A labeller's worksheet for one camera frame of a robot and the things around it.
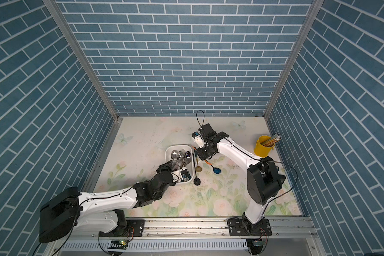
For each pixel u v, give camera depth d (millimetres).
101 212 489
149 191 610
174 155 971
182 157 963
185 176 693
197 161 963
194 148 1041
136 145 1054
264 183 463
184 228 753
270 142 924
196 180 887
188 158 963
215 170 930
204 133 707
